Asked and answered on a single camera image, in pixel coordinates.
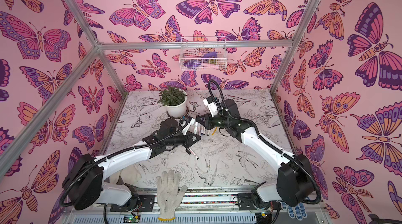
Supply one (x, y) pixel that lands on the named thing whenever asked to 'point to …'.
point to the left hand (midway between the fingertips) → (200, 136)
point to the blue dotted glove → (298, 211)
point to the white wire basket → (203, 54)
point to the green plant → (171, 97)
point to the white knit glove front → (169, 194)
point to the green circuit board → (131, 219)
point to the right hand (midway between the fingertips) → (198, 118)
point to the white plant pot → (179, 110)
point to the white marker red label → (208, 133)
